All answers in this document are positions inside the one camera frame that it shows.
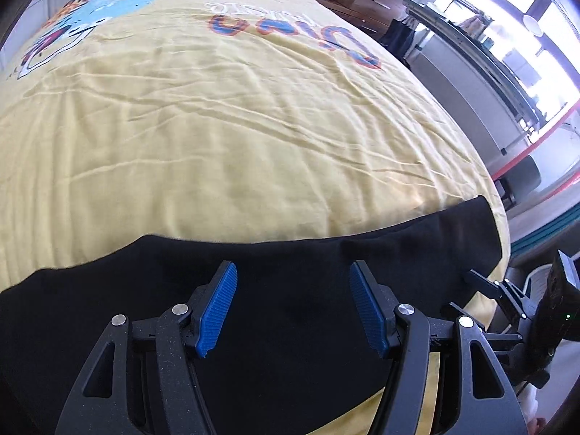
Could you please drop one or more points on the yellow printed blanket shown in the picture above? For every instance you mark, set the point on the yellow printed blanket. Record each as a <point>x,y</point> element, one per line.
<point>226,122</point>

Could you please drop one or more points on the red metal frame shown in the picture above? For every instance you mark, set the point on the red metal frame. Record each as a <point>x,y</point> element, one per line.
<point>534,145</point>

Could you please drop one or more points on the black pants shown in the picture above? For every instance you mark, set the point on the black pants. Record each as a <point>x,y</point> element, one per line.
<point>294,281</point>

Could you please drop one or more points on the grey chair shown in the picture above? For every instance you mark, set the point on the grey chair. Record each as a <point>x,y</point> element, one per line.
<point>521,179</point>

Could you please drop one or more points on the round white lamp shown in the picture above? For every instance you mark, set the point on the round white lamp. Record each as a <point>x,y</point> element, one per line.
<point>531,25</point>

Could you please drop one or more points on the white radiator cover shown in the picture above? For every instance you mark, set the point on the white radiator cover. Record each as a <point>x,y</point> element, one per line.
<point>462,95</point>

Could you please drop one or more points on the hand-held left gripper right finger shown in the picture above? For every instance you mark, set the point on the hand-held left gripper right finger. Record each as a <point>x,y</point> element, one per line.
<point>369,312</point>

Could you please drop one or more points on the black bag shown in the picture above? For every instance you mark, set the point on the black bag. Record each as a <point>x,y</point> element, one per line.
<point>398,38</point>

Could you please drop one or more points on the long grey desk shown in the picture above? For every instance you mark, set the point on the long grey desk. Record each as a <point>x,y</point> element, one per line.
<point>475,50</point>

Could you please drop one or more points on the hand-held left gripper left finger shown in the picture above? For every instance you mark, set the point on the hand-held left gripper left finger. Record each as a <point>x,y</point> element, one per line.
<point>217,312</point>

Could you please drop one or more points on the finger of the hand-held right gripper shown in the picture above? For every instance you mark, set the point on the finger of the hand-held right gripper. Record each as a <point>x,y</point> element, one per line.
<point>500,342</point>
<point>491,287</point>

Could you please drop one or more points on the wooden dresser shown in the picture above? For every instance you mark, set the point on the wooden dresser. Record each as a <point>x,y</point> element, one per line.
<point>371,0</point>

